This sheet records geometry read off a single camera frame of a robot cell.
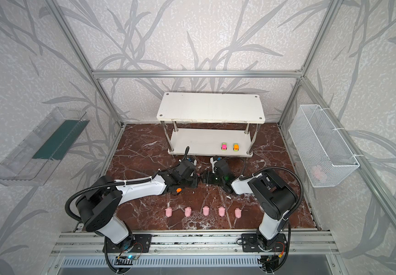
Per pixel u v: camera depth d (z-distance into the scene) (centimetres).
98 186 45
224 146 99
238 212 81
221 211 81
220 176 75
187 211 81
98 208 44
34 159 64
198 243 75
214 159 88
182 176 68
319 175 72
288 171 49
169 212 81
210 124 120
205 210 82
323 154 62
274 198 48
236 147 96
